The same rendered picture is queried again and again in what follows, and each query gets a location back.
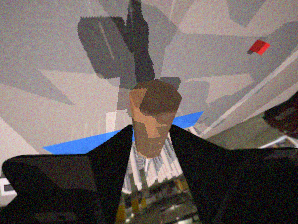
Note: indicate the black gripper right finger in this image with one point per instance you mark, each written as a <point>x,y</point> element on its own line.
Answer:
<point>213,173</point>

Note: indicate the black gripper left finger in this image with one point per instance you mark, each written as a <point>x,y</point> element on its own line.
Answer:
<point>100,171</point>

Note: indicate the grey flat bar with dark inlay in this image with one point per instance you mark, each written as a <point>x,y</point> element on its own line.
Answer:
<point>6,188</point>

